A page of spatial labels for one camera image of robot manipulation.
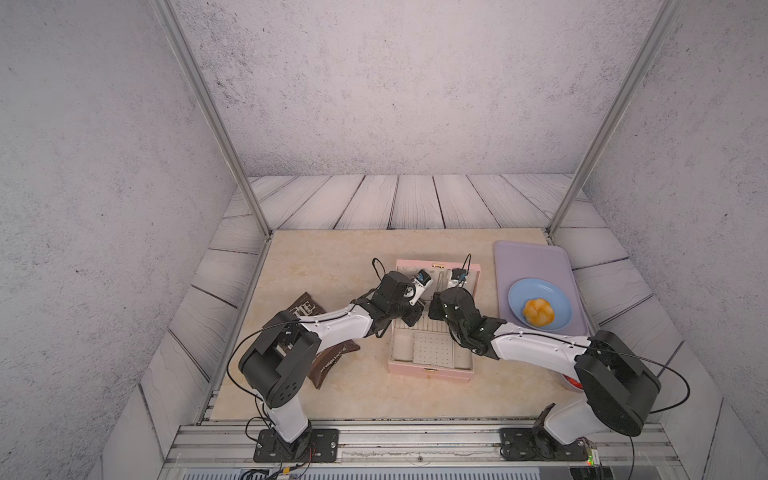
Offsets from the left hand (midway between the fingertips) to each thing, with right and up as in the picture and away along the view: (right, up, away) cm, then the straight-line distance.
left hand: (428, 304), depth 88 cm
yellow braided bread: (+35, -3, +6) cm, 35 cm away
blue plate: (+33, +3, +12) cm, 35 cm away
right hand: (+2, +3, -1) cm, 4 cm away
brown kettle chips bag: (-29, -15, -5) cm, 33 cm away
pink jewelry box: (-1, -11, -5) cm, 12 cm away
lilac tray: (+35, +12, +25) cm, 44 cm away
